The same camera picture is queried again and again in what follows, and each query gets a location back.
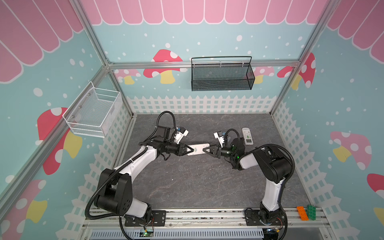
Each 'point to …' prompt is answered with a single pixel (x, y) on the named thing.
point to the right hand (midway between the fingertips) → (204, 149)
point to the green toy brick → (311, 212)
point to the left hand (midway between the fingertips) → (190, 152)
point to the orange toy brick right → (302, 213)
